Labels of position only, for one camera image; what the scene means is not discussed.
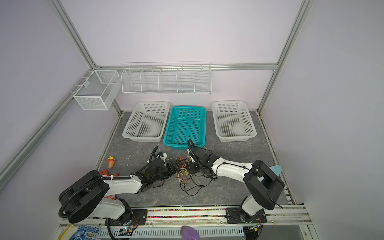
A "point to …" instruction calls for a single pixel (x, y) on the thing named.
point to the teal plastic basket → (185, 123)
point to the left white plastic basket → (148, 122)
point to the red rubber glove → (106, 172)
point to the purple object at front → (188, 233)
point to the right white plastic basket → (233, 121)
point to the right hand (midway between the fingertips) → (190, 167)
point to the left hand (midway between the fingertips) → (180, 168)
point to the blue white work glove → (80, 233)
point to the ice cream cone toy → (111, 161)
